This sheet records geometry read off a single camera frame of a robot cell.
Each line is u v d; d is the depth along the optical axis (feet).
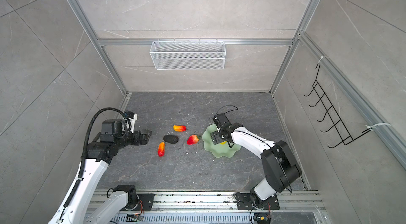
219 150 2.91
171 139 2.96
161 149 2.88
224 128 2.20
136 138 2.13
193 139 2.99
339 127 2.12
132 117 2.18
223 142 2.57
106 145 1.63
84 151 1.54
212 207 2.40
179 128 3.20
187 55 3.29
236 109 2.37
